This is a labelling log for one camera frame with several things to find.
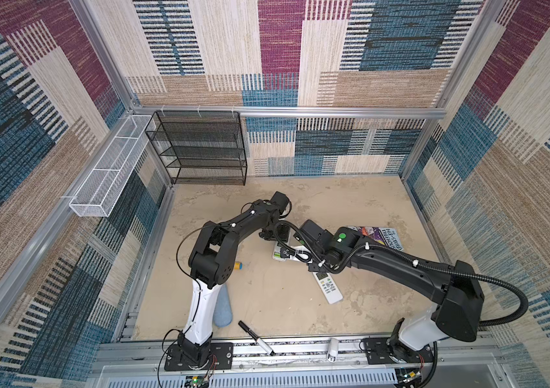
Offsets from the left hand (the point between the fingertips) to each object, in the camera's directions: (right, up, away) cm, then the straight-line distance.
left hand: (283, 237), depth 97 cm
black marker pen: (-9, -28, -21) cm, 36 cm away
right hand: (+11, -3, -17) cm, 20 cm away
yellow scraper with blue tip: (-17, -9, -8) cm, 21 cm away
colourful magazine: (+42, 0, 0) cm, 42 cm away
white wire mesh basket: (-54, +16, -27) cm, 63 cm away
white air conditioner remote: (+15, -16, -12) cm, 25 cm away
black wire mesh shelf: (-37, +39, +13) cm, 55 cm away
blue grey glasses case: (-20, -22, -19) cm, 35 cm away
